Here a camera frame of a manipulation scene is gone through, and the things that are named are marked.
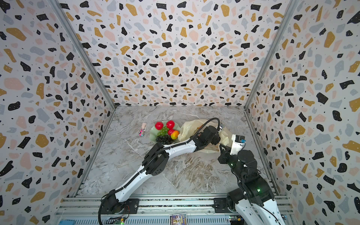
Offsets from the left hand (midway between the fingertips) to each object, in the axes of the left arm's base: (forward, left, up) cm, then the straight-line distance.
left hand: (219, 130), depth 95 cm
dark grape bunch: (-5, +36, -2) cm, 37 cm away
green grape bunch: (+3, +39, -5) cm, 39 cm away
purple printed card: (-48, +27, -7) cm, 56 cm away
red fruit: (+3, +34, -4) cm, 34 cm away
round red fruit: (+7, +34, -1) cm, 35 cm away
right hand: (-21, +6, +16) cm, 27 cm away
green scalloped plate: (+2, +46, -5) cm, 46 cm away
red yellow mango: (-2, +31, -1) cm, 31 cm away
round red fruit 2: (+6, +42, -2) cm, 42 cm away
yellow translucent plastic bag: (+4, +17, -2) cm, 18 cm away
